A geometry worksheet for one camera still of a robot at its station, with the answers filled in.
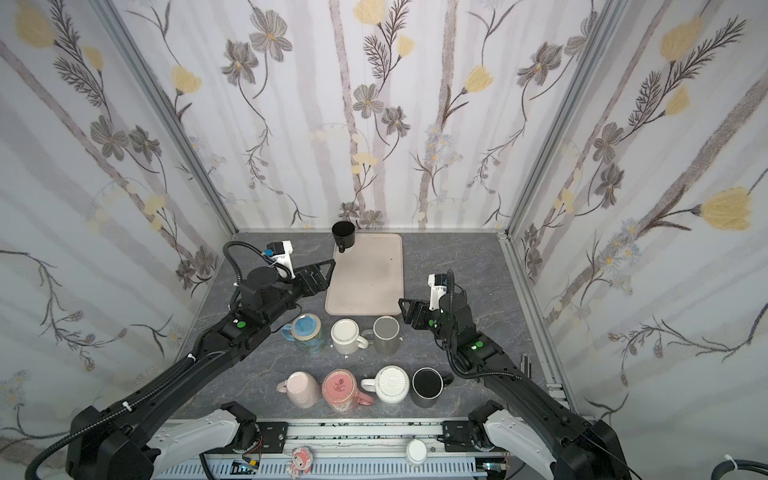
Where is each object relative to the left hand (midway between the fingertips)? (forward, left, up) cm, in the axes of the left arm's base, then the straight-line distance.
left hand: (321, 258), depth 74 cm
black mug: (-26, -27, -20) cm, 42 cm away
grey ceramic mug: (-13, -16, -18) cm, 27 cm away
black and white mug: (+29, -2, -22) cm, 37 cm away
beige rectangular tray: (+17, -11, -33) cm, 39 cm away
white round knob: (-40, -22, -18) cm, 49 cm away
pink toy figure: (-40, +4, -26) cm, 48 cm away
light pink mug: (-26, +5, -20) cm, 33 cm away
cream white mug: (-11, -5, -22) cm, 25 cm away
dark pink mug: (-27, -5, -19) cm, 33 cm away
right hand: (-7, -21, -8) cm, 24 cm away
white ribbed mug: (-25, -17, -20) cm, 37 cm away
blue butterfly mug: (-11, +6, -20) cm, 23 cm away
